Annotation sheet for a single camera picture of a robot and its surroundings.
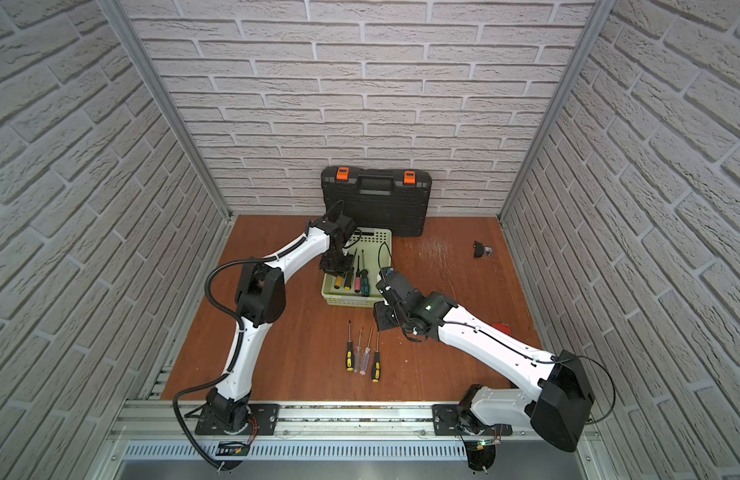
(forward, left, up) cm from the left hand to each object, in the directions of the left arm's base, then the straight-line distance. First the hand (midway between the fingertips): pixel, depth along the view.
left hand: (346, 270), depth 98 cm
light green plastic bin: (+10, -9, -3) cm, 14 cm away
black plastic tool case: (+17, -15, +17) cm, 28 cm away
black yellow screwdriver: (-26, -2, -2) cm, 27 cm away
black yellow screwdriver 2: (-30, -9, -2) cm, 32 cm away
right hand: (-21, -10, +11) cm, 26 cm away
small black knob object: (+9, -49, -2) cm, 50 cm away
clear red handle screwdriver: (-28, -6, -3) cm, 29 cm away
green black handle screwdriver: (-6, -6, -1) cm, 9 cm away
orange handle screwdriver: (-5, +2, 0) cm, 6 cm away
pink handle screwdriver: (-2, -4, -3) cm, 5 cm away
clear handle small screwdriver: (-27, -4, -3) cm, 28 cm away
